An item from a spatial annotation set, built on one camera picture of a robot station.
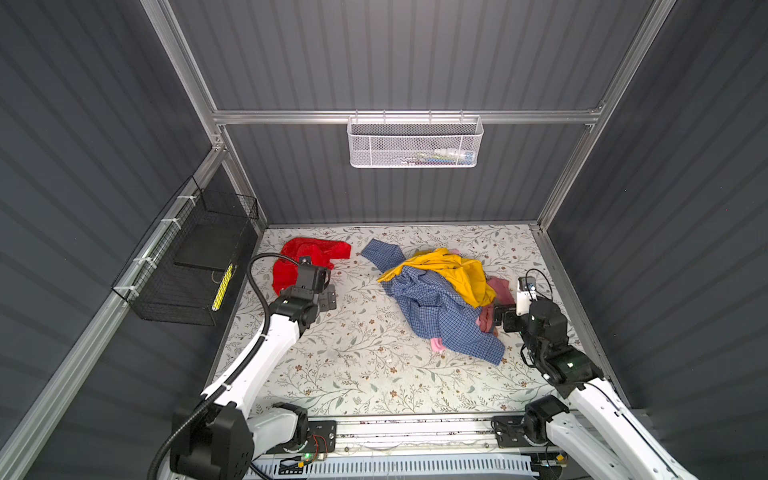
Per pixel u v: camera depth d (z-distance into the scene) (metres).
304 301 0.63
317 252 1.04
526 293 0.65
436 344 0.89
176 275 0.72
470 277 0.86
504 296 0.87
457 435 0.75
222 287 0.70
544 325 0.55
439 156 0.92
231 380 0.43
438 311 0.84
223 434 0.39
